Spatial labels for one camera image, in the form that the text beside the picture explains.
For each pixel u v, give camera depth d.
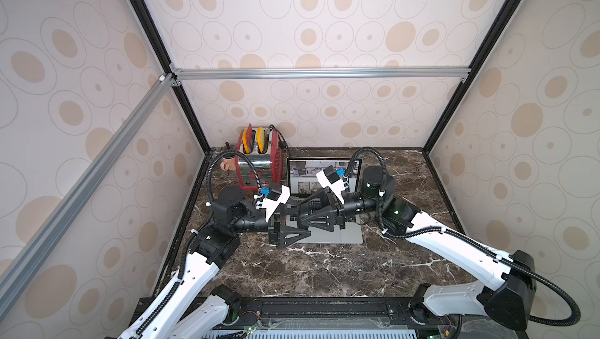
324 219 0.52
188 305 0.46
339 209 0.52
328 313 0.75
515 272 0.40
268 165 0.92
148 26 0.78
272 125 1.04
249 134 0.94
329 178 0.52
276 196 0.51
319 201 0.60
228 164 1.06
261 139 0.96
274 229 0.52
